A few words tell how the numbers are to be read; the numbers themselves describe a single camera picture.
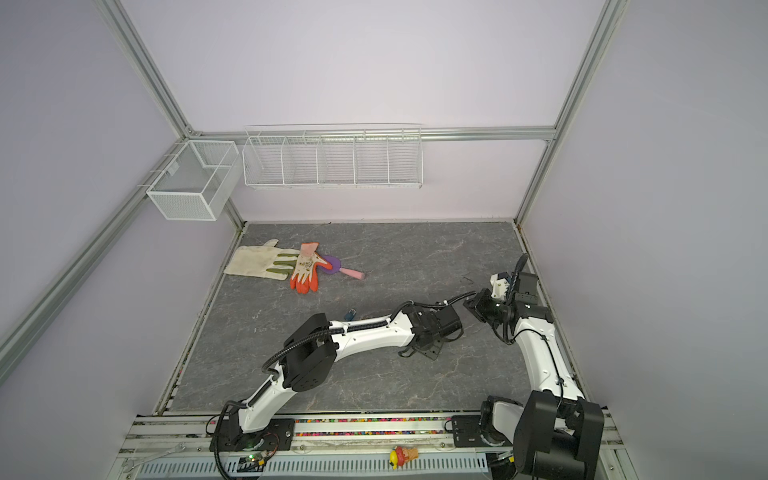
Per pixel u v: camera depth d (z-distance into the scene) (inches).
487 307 28.8
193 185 38.2
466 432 29.1
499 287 30.7
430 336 25.4
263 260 43.2
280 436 28.7
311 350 21.7
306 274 40.3
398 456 26.8
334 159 39.9
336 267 42.2
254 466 28.5
